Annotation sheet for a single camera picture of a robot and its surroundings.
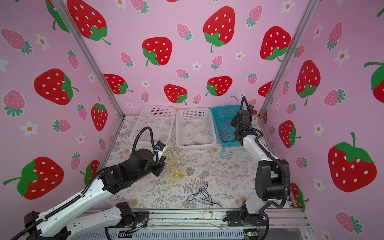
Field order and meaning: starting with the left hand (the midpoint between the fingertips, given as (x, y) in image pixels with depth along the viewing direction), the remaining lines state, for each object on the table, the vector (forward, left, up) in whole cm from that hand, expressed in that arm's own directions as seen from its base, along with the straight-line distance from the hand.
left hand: (165, 157), depth 71 cm
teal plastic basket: (+49, -36, -21) cm, 64 cm away
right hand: (+29, -41, 0) cm, 50 cm away
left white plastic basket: (+47, +14, -22) cm, 54 cm away
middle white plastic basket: (+38, -13, -22) cm, 45 cm away
